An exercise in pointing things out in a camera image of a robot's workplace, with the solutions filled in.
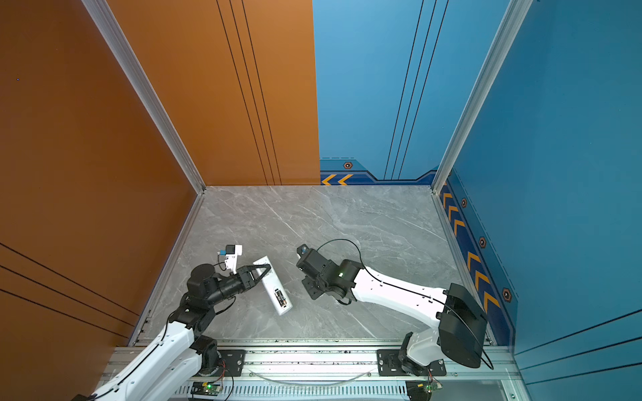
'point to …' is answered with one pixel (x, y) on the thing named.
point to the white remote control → (273, 286)
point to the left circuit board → (206, 388)
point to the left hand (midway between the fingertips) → (270, 267)
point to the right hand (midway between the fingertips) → (309, 280)
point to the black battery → (282, 301)
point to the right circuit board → (421, 390)
